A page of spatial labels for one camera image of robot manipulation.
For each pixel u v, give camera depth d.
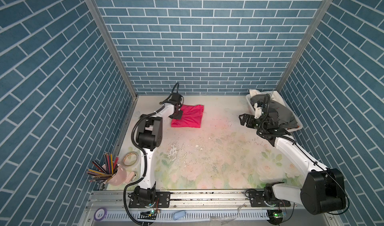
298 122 0.94
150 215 0.71
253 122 0.76
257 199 0.73
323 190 0.41
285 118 0.93
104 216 0.69
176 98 0.87
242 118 0.79
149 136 0.59
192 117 1.04
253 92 1.08
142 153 0.60
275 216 0.70
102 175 0.72
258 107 0.76
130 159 0.87
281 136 0.56
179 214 0.69
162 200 0.73
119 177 0.77
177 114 0.95
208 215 0.71
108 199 0.75
